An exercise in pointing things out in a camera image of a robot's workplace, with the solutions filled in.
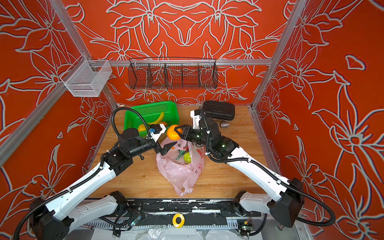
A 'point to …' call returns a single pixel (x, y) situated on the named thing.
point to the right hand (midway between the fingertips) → (173, 129)
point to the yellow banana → (159, 120)
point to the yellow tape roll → (182, 222)
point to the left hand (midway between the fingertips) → (170, 131)
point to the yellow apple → (142, 128)
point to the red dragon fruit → (181, 152)
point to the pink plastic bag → (182, 176)
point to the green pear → (187, 157)
